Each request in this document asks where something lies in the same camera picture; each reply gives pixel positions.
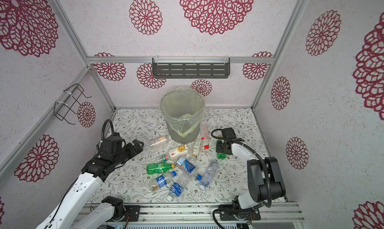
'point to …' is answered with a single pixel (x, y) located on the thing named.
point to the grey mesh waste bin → (176, 137)
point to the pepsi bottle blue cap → (162, 180)
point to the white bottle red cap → (204, 133)
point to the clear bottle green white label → (196, 147)
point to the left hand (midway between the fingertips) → (138, 149)
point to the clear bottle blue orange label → (188, 167)
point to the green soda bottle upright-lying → (221, 156)
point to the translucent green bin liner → (182, 108)
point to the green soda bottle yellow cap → (159, 168)
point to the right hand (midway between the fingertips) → (221, 145)
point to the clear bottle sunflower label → (175, 151)
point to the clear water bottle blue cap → (210, 173)
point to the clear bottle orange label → (159, 142)
